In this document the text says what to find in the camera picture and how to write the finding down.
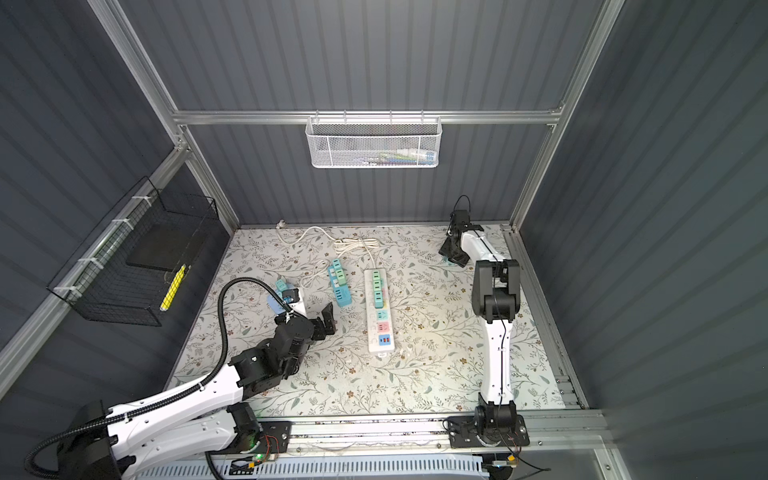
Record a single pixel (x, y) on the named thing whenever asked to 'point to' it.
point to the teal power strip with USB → (341, 292)
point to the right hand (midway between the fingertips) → (454, 255)
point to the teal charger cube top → (446, 261)
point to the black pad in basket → (165, 246)
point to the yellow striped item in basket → (173, 287)
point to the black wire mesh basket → (130, 266)
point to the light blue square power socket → (274, 305)
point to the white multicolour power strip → (380, 335)
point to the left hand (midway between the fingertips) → (317, 308)
